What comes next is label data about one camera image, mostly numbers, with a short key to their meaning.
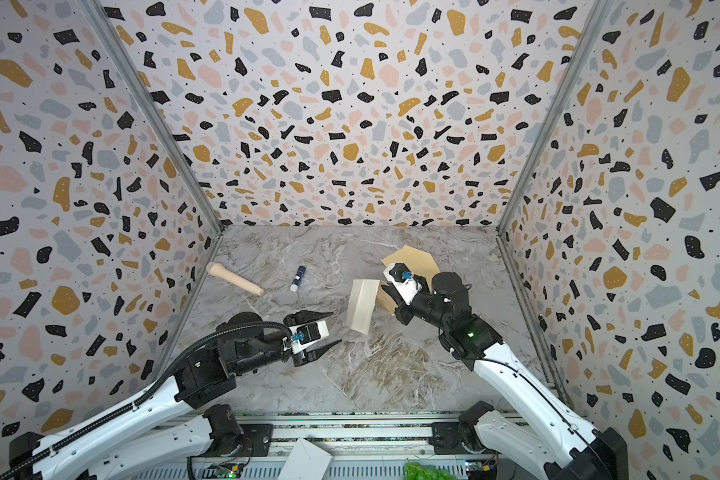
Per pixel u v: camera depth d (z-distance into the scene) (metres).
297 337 0.51
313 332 0.52
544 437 0.40
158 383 0.45
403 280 0.59
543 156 0.99
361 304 0.74
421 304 0.63
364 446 0.74
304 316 0.60
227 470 0.70
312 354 0.58
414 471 0.66
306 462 0.68
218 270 1.03
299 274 1.06
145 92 0.83
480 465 0.71
